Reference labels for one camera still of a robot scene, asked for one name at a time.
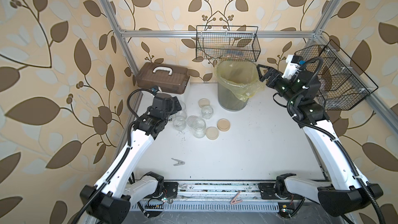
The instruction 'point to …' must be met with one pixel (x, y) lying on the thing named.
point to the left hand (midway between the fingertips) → (167, 101)
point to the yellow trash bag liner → (240, 78)
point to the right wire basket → (342, 87)
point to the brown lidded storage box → (170, 78)
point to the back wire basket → (228, 43)
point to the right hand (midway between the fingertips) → (262, 68)
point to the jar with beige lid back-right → (179, 122)
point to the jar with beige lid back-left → (207, 112)
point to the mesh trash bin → (228, 101)
